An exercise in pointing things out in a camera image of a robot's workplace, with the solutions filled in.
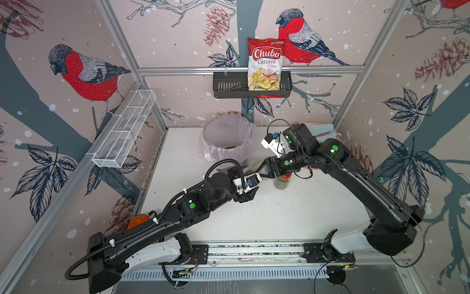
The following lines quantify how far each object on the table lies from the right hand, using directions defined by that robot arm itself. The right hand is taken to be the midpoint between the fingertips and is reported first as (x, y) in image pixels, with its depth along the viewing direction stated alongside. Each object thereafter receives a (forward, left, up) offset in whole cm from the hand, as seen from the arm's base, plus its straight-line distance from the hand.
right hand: (260, 171), depth 64 cm
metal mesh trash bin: (+32, +17, -18) cm, 41 cm away
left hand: (+1, +3, -3) cm, 4 cm away
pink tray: (+46, -52, -30) cm, 76 cm away
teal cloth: (+50, -45, -31) cm, 74 cm away
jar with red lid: (+9, -12, -24) cm, 29 cm away
